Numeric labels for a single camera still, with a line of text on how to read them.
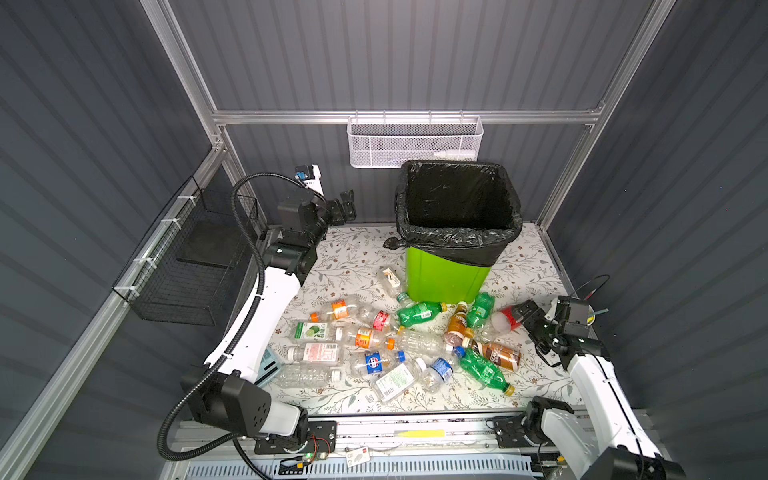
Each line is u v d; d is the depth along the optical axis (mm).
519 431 735
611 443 415
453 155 875
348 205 654
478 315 891
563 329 621
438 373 788
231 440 457
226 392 394
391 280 977
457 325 866
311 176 606
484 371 806
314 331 883
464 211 972
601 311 790
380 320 886
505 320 898
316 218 587
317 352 833
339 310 912
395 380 788
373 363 806
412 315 901
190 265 738
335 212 641
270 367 826
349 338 892
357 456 706
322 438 722
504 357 819
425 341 829
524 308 757
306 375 857
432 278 989
